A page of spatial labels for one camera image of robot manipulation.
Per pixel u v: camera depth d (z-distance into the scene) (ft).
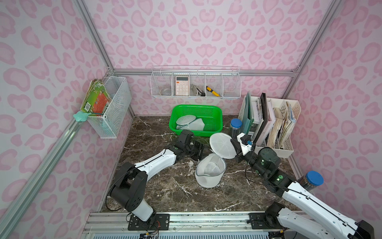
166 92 3.14
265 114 2.58
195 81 3.31
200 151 2.47
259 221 2.37
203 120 3.69
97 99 2.39
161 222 2.39
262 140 3.12
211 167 2.94
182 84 3.11
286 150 2.96
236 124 2.89
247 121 2.55
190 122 3.50
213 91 3.21
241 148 1.96
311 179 2.20
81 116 2.05
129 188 1.43
